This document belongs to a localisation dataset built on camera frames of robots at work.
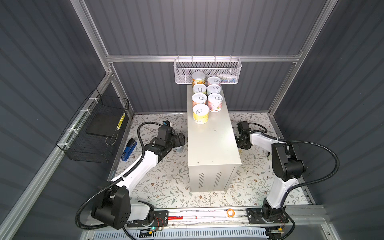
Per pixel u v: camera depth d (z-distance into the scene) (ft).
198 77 2.62
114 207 1.33
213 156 1.90
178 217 2.42
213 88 2.52
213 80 2.65
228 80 2.90
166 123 2.47
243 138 2.42
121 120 2.60
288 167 1.68
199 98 2.36
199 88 2.52
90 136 2.36
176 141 2.47
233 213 2.46
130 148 3.16
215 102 2.33
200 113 2.16
